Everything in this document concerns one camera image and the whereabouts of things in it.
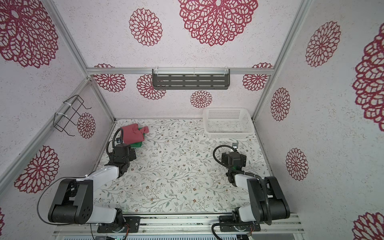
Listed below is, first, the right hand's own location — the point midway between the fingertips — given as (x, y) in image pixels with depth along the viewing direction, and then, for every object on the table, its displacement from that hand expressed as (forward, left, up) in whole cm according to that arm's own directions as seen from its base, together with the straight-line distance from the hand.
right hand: (235, 152), depth 92 cm
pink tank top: (+13, +69, 0) cm, 70 cm away
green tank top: (+20, +66, -2) cm, 69 cm away
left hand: (-4, +69, +1) cm, 69 cm away
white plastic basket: (+31, 0, -6) cm, 32 cm away
